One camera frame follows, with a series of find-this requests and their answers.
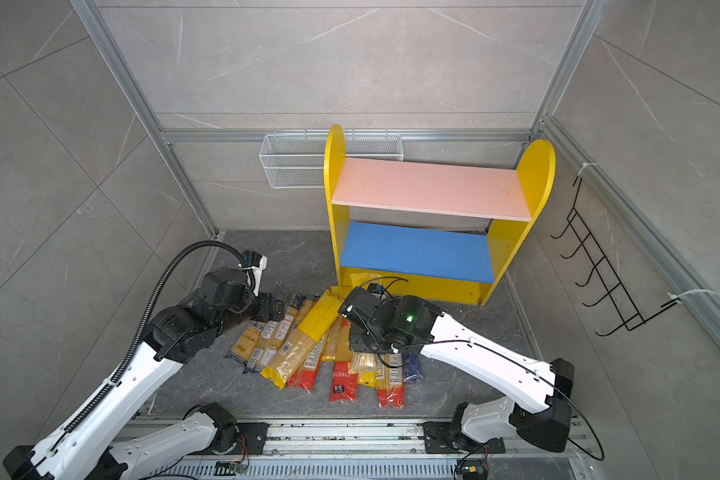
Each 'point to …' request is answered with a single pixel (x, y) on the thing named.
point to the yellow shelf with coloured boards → (443, 233)
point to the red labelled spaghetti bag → (390, 382)
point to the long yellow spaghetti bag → (320, 319)
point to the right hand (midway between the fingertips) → (356, 339)
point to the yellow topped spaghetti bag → (365, 366)
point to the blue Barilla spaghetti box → (412, 367)
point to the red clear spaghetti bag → (305, 376)
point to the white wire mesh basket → (298, 161)
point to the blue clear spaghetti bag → (266, 332)
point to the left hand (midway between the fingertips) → (273, 285)
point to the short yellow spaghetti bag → (329, 344)
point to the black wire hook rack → (602, 270)
